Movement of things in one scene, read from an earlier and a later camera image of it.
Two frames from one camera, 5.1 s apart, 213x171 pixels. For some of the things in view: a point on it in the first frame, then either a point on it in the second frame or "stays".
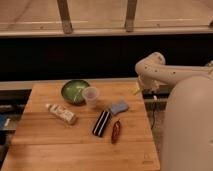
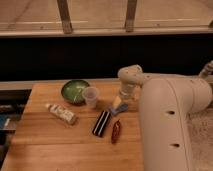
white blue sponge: (118, 107) stays
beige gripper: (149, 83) to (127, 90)
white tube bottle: (62, 114) stays
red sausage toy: (115, 131) stays
